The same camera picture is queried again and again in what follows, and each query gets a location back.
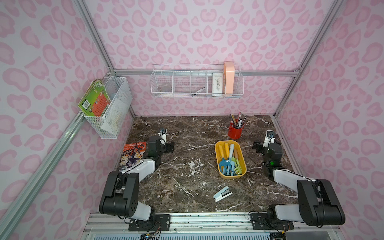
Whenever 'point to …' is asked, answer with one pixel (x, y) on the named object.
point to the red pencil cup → (234, 132)
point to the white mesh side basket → (110, 124)
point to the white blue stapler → (222, 194)
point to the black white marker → (202, 89)
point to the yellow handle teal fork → (223, 163)
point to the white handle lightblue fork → (231, 164)
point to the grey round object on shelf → (166, 89)
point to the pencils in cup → (239, 123)
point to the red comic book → (133, 154)
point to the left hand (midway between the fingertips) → (165, 137)
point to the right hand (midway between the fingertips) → (264, 136)
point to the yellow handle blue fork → (226, 146)
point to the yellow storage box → (241, 157)
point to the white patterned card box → (217, 84)
